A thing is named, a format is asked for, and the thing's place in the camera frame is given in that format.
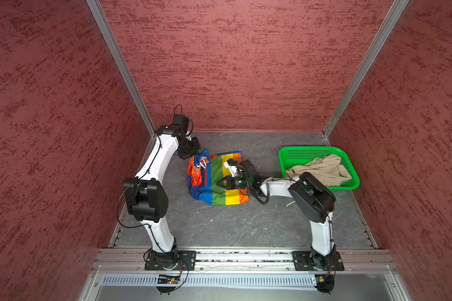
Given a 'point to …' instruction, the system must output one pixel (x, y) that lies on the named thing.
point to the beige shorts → (326, 168)
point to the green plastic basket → (292, 157)
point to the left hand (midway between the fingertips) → (198, 155)
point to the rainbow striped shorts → (204, 171)
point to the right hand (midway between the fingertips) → (215, 187)
